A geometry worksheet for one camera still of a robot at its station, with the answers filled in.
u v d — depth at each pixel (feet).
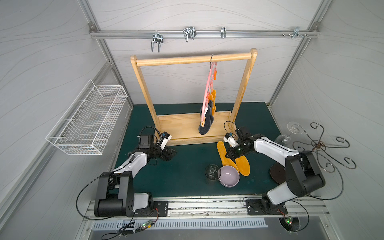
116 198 1.36
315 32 2.56
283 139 2.40
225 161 2.84
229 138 2.72
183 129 3.51
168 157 2.59
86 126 2.26
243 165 2.90
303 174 1.47
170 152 2.59
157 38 2.57
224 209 2.46
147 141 2.31
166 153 2.56
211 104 2.77
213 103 2.99
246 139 2.27
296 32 2.51
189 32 2.51
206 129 3.05
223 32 2.57
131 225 2.35
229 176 2.73
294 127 2.17
